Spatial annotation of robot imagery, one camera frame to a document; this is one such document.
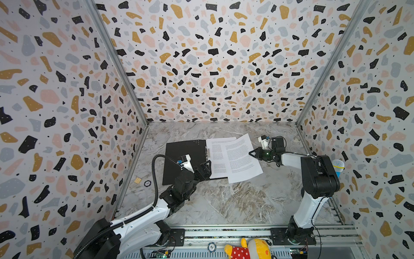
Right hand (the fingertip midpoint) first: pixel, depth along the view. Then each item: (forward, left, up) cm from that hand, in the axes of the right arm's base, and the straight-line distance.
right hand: (248, 149), depth 97 cm
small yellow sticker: (-18, +63, -5) cm, 66 cm away
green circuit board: (-52, +43, -9) cm, 68 cm away
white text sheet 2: (-7, +3, -7) cm, 10 cm away
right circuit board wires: (-50, -19, -9) cm, 54 cm away
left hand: (-16, +24, +11) cm, 31 cm away
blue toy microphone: (-21, -34, +19) cm, 44 cm away
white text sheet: (0, +18, -8) cm, 20 cm away
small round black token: (-19, +58, -7) cm, 61 cm away
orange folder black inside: (+6, +33, -8) cm, 34 cm away
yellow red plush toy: (-49, +2, 0) cm, 49 cm away
